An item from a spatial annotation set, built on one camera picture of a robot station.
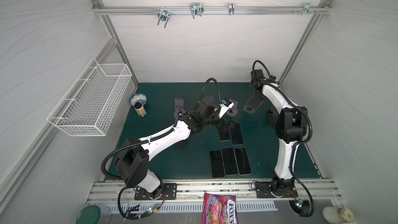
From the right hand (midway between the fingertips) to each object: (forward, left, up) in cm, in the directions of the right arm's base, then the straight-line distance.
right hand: (264, 88), depth 97 cm
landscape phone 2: (-43, +29, -15) cm, 54 cm away
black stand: (-33, +49, -13) cm, 61 cm away
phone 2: (-25, +17, -15) cm, 34 cm away
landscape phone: (-25, +24, -15) cm, 38 cm away
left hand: (-25, +23, +7) cm, 34 cm away
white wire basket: (-31, +89, +18) cm, 96 cm away
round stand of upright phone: (-9, +18, -13) cm, 24 cm away
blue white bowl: (-3, +85, -10) cm, 86 cm away
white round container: (-63, -19, -7) cm, 66 cm away
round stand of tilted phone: (-6, +7, -15) cm, 18 cm away
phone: (-4, +4, -8) cm, 10 cm away
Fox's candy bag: (-63, +28, -12) cm, 70 cm away
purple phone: (-41, +23, -14) cm, 49 cm away
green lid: (-68, +80, -3) cm, 105 cm away
